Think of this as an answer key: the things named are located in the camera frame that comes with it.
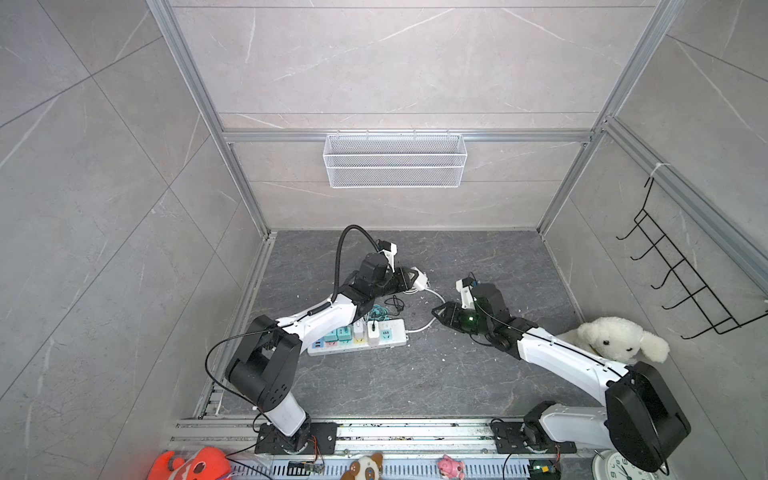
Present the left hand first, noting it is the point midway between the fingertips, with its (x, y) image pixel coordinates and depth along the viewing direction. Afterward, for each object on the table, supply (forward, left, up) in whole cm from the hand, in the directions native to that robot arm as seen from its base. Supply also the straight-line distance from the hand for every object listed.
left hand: (418, 268), depth 84 cm
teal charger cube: (-14, +22, -12) cm, 28 cm away
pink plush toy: (-46, -4, -16) cm, 49 cm away
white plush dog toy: (-23, -46, +1) cm, 52 cm away
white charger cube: (-13, +18, -13) cm, 25 cm away
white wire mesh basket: (+35, +6, +13) cm, 38 cm away
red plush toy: (-43, +50, -12) cm, 67 cm away
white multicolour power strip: (-12, +8, -17) cm, 22 cm away
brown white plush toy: (-45, +16, -16) cm, 50 cm away
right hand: (-10, -4, -8) cm, 13 cm away
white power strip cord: (+1, -10, -20) cm, 22 cm away
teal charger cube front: (-13, +26, -14) cm, 32 cm away
